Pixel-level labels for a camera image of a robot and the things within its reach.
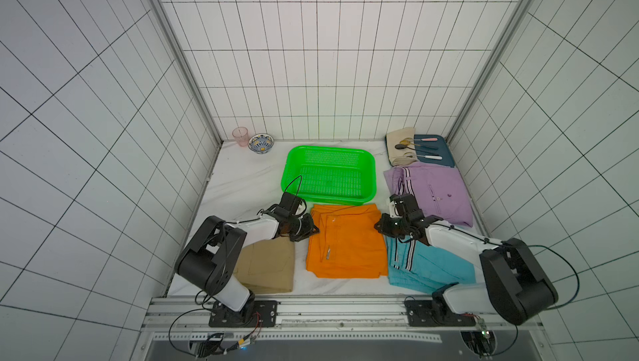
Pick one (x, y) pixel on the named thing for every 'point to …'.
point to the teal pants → (418, 266)
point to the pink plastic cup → (242, 135)
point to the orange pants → (348, 244)
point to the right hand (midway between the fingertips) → (367, 226)
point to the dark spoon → (402, 146)
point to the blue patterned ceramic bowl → (261, 143)
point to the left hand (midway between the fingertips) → (315, 234)
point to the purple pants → (434, 188)
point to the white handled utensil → (433, 157)
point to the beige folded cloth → (400, 156)
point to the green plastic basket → (329, 175)
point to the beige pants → (266, 266)
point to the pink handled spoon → (426, 139)
